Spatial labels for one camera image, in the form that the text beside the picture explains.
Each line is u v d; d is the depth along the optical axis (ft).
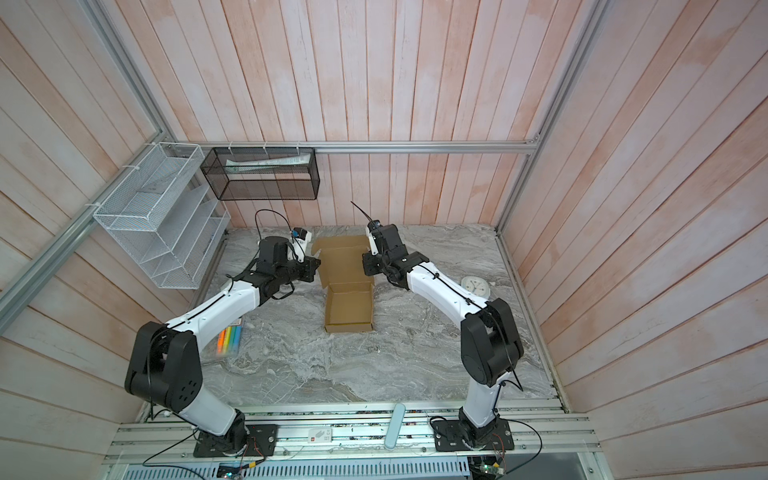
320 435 2.40
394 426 2.40
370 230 2.63
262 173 3.40
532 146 3.05
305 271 2.58
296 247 2.43
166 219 2.41
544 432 2.50
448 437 2.40
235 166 2.91
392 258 2.20
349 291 3.31
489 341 1.55
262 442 2.41
